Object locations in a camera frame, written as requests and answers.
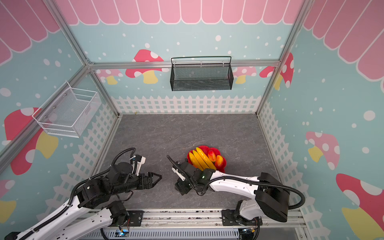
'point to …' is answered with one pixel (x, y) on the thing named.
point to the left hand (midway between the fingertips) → (154, 181)
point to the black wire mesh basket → (201, 76)
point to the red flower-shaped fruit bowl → (205, 149)
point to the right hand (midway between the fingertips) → (179, 184)
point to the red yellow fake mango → (211, 155)
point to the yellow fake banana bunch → (200, 160)
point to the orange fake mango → (219, 160)
